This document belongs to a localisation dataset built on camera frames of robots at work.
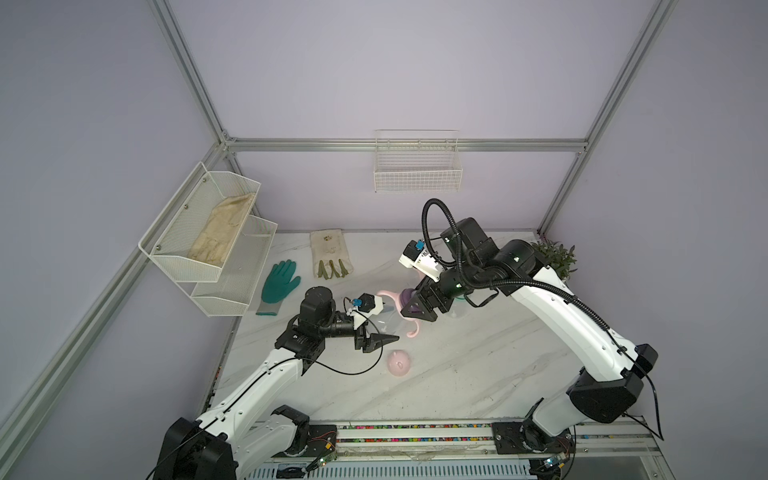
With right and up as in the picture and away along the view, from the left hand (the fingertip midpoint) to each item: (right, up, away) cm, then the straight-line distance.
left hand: (391, 323), depth 72 cm
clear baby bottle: (0, +1, -3) cm, 3 cm away
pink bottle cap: (+2, -13, +10) cm, 17 cm away
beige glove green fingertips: (-24, +16, +40) cm, 49 cm away
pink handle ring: (+1, +7, -8) cm, 11 cm away
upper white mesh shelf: (-52, +22, +6) cm, 57 cm away
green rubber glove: (-41, +6, +33) cm, 53 cm away
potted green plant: (+50, +17, +17) cm, 55 cm away
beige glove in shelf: (-47, +24, +9) cm, 53 cm away
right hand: (+6, +5, -6) cm, 10 cm away
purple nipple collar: (+3, +8, -9) cm, 13 cm away
